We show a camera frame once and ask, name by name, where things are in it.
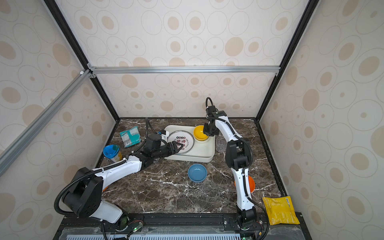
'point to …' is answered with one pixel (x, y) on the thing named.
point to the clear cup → (221, 144)
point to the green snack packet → (130, 137)
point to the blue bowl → (197, 172)
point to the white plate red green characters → (184, 137)
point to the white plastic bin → (203, 151)
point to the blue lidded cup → (111, 151)
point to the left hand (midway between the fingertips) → (184, 145)
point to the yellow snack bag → (280, 211)
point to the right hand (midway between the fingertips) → (207, 133)
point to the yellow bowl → (198, 133)
